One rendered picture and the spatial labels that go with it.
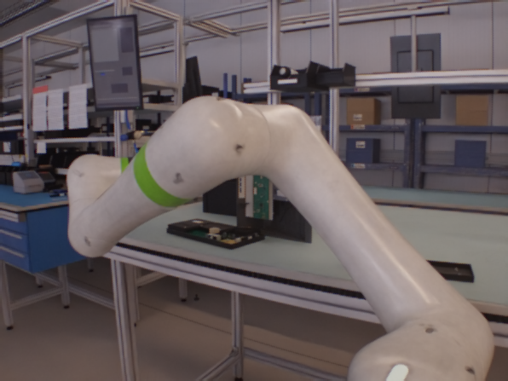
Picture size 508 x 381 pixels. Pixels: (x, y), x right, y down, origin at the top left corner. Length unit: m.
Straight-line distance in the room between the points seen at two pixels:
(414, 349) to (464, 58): 4.76
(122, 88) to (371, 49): 3.71
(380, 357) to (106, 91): 2.06
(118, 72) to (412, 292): 1.96
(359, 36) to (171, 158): 4.94
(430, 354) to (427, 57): 2.46
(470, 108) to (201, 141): 4.16
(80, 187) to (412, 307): 0.68
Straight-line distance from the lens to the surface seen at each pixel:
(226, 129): 0.49
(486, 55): 5.09
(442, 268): 0.88
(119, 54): 2.23
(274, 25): 1.83
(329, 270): 0.82
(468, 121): 4.52
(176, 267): 1.03
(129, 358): 1.48
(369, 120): 4.68
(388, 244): 0.56
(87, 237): 0.82
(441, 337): 0.48
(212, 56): 6.43
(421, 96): 2.78
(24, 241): 2.35
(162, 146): 0.53
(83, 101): 2.82
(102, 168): 0.89
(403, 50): 2.83
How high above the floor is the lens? 1.26
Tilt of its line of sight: 7 degrees down
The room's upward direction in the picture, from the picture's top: straight up
